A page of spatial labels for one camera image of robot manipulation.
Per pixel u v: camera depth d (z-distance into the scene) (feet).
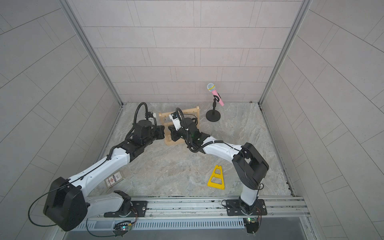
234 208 2.18
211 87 2.97
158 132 2.33
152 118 2.31
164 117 2.51
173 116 2.28
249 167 1.48
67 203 1.26
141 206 2.36
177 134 2.36
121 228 2.15
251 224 2.26
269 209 2.37
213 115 3.53
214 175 2.65
